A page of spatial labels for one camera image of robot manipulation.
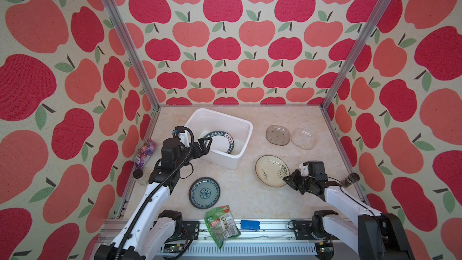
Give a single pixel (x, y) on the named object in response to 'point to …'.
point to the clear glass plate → (304, 138)
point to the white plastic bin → (231, 135)
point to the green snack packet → (220, 221)
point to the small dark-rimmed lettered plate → (222, 141)
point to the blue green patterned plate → (204, 192)
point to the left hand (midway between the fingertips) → (207, 144)
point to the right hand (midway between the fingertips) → (284, 181)
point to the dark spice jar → (351, 179)
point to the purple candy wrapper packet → (144, 153)
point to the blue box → (250, 224)
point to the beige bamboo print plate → (271, 170)
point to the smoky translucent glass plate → (278, 135)
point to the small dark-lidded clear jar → (138, 173)
